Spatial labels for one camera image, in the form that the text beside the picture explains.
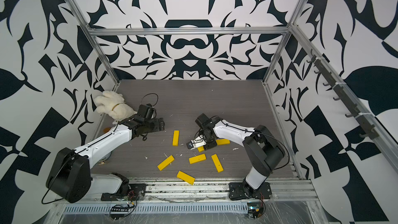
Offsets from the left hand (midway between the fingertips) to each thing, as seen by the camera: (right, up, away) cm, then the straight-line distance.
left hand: (156, 121), depth 89 cm
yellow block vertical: (+11, -8, +3) cm, 13 cm away
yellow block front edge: (+17, -26, -10) cm, 32 cm away
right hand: (+27, -9, +2) cm, 28 cm away
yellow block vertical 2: (+37, -11, 0) cm, 39 cm away
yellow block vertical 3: (+6, -21, -6) cm, 22 cm away
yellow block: (+33, -21, -6) cm, 40 cm away
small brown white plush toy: (-31, -5, +4) cm, 32 cm away
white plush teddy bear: (-28, +10, +7) cm, 31 cm away
